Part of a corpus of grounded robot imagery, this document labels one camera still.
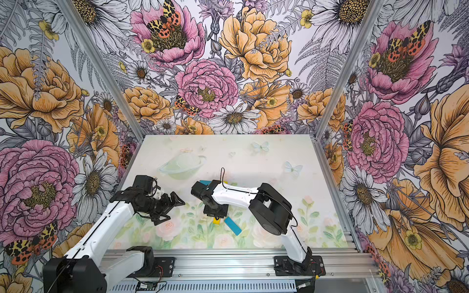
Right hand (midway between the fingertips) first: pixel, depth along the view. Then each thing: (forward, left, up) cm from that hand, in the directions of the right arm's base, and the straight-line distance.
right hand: (216, 218), depth 86 cm
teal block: (+6, +2, +22) cm, 23 cm away
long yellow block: (-1, 0, -2) cm, 2 cm away
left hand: (-1, +16, +8) cm, 18 cm away
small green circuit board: (-25, +26, -1) cm, 36 cm away
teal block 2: (-3, -7, -2) cm, 8 cm away
